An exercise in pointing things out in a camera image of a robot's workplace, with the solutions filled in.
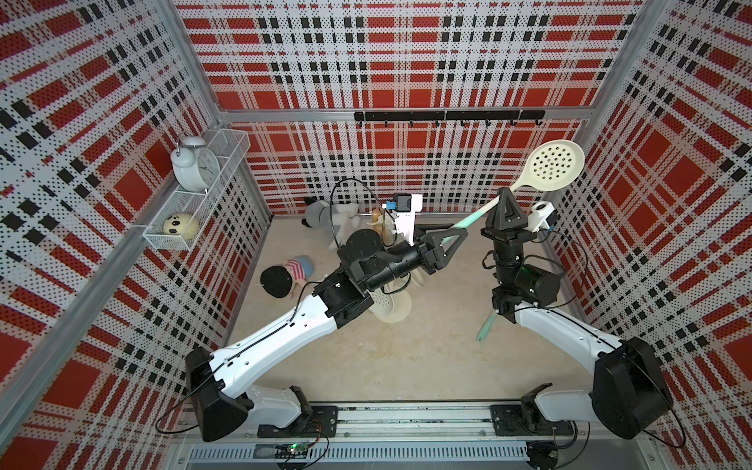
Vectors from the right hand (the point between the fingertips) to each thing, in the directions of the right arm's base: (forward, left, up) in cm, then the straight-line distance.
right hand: (501, 190), depth 54 cm
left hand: (-6, +7, -5) cm, 10 cm away
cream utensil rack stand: (0, +22, -45) cm, 50 cm away
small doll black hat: (+8, +56, -43) cm, 71 cm away
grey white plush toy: (+32, +39, -39) cm, 64 cm away
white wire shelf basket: (+42, +73, -15) cm, 86 cm away
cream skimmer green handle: (-5, -8, -51) cm, 52 cm away
